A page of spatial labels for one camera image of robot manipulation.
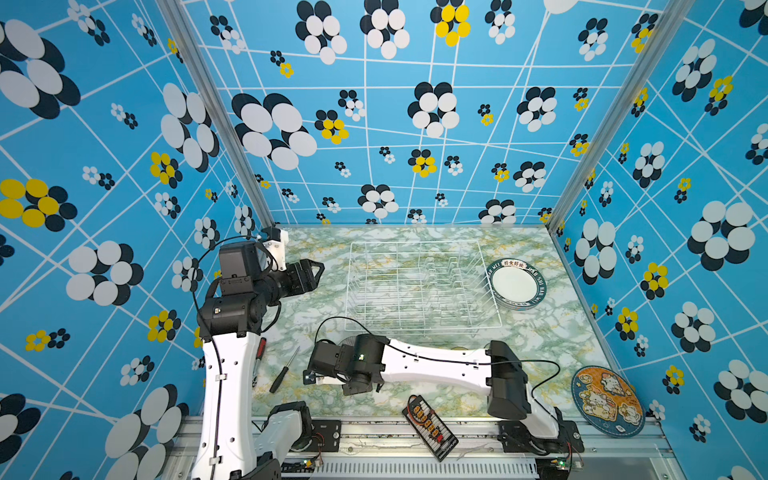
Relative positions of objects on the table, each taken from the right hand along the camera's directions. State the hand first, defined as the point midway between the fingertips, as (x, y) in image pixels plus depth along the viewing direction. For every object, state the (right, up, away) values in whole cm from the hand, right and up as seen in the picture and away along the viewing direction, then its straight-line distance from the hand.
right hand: (352, 363), depth 75 cm
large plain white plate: (+52, +18, +24) cm, 60 cm away
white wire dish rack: (+19, +17, +26) cm, 37 cm away
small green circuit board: (-12, -23, -5) cm, 26 cm away
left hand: (-8, +25, -7) cm, 28 cm away
